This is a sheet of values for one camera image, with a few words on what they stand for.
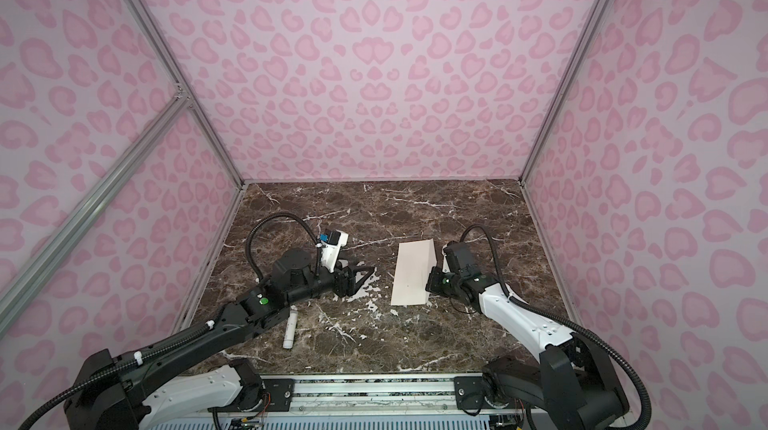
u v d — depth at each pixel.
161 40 0.82
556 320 0.44
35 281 0.54
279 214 0.58
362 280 0.69
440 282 0.75
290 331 0.81
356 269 0.66
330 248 0.65
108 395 0.39
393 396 0.75
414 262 0.96
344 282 0.64
